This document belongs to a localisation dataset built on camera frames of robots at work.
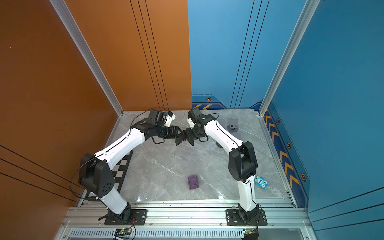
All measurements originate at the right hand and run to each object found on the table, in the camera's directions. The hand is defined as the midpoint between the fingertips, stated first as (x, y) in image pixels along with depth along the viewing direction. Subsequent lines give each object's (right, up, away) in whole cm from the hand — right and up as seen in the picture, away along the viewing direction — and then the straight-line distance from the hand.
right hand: (189, 136), depth 90 cm
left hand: (-6, +3, -5) cm, 8 cm away
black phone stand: (0, +2, -11) cm, 11 cm away
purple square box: (+2, -24, -9) cm, 26 cm away
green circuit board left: (-32, -45, -17) cm, 58 cm away
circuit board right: (+30, -45, -17) cm, 56 cm away
